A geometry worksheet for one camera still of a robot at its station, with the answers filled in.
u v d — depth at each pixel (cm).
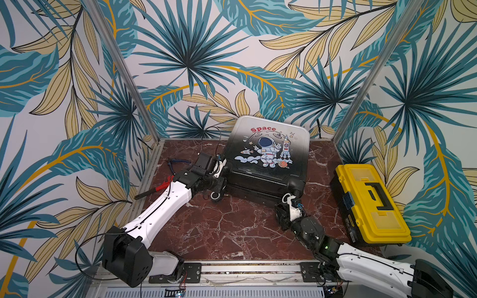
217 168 72
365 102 97
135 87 93
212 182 67
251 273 75
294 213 69
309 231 60
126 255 39
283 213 72
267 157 82
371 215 72
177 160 107
